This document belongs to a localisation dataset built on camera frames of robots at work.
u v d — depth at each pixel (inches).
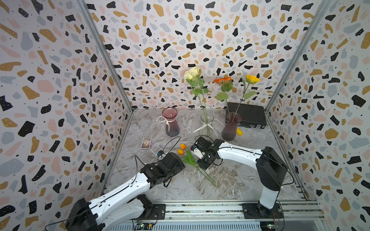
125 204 18.5
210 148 25.3
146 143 38.9
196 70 34.5
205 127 38.8
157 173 22.1
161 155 28.8
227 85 33.6
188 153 36.7
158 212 28.9
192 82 36.3
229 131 38.6
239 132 42.1
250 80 32.5
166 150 38.4
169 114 37.3
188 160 36.2
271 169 18.5
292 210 30.0
